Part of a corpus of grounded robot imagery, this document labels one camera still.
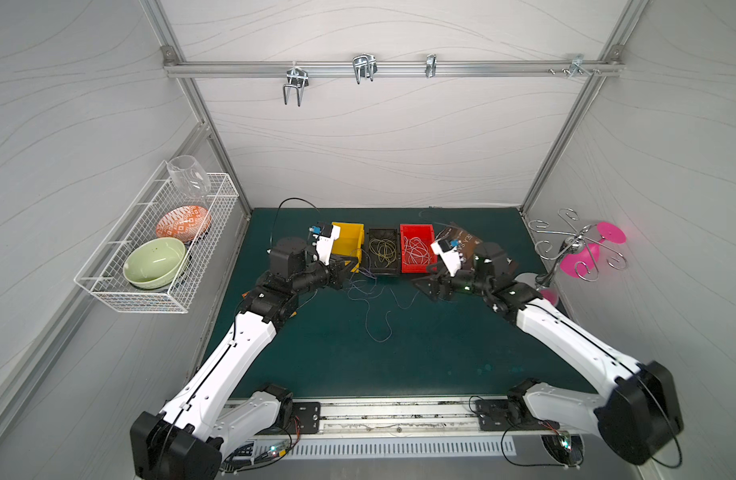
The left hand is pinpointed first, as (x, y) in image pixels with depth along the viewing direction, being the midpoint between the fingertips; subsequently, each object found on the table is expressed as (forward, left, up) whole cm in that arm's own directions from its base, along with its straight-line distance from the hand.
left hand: (357, 260), depth 71 cm
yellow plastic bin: (+27, +6, -27) cm, 39 cm away
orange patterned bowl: (+7, +42, +5) cm, 42 cm away
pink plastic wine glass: (0, -54, 0) cm, 54 cm away
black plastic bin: (+32, -7, -26) cm, 41 cm away
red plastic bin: (+27, -22, -21) cm, 41 cm away
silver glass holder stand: (+7, -57, +1) cm, 57 cm away
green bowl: (-6, +43, +7) cm, 44 cm away
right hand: (+2, -16, -7) cm, 18 cm away
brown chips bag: (+27, -37, -26) cm, 52 cm away
